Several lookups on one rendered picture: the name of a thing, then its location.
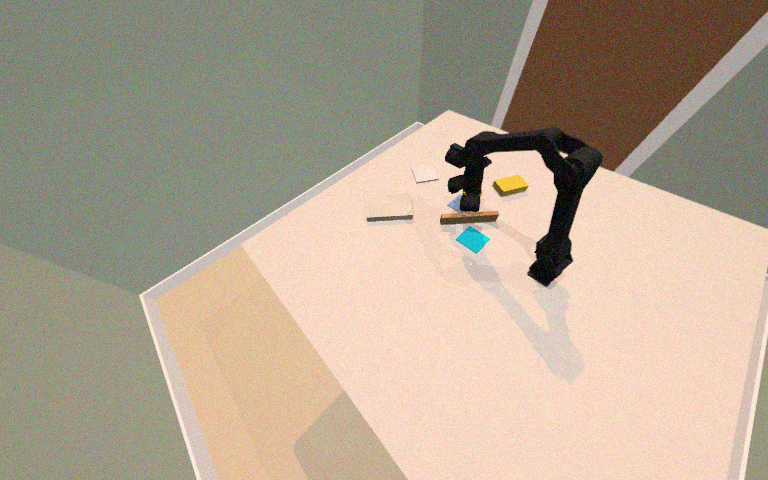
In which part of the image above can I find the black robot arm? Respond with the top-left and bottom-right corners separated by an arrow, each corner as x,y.
445,126 -> 602,287

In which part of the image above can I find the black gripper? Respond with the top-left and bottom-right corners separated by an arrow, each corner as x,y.
459,173 -> 484,212

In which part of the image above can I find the beige flat box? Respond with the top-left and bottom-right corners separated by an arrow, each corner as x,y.
366,193 -> 413,222

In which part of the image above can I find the yellow block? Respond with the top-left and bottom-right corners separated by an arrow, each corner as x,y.
492,175 -> 529,197

